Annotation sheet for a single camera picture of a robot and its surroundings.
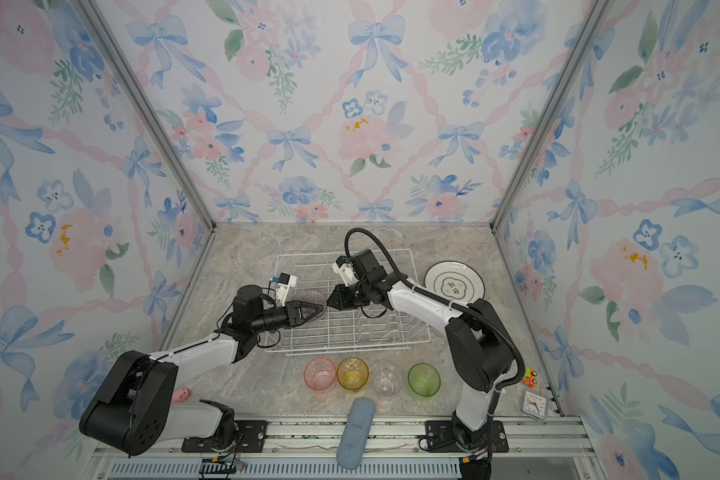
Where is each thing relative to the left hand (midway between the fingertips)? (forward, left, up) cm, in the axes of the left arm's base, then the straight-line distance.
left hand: (322, 309), depth 81 cm
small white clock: (-21, -56, -13) cm, 61 cm away
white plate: (+18, -42, -11) cm, 47 cm away
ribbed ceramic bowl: (+9, +5, -8) cm, 13 cm away
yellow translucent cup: (-12, -8, -15) cm, 21 cm away
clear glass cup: (-14, -18, -13) cm, 27 cm away
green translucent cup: (-14, -28, -14) cm, 34 cm away
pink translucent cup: (-12, +1, -14) cm, 19 cm away
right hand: (+4, -1, -3) cm, 5 cm away
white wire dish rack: (+1, -3, -15) cm, 15 cm away
